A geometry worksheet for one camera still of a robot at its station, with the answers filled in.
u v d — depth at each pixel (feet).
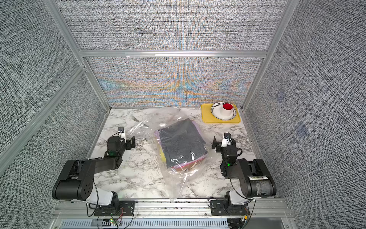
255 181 1.46
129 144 2.82
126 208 2.41
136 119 3.71
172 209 2.45
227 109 3.55
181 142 2.57
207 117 3.69
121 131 2.62
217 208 2.38
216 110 3.84
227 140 2.46
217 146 2.69
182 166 2.36
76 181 1.47
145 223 2.30
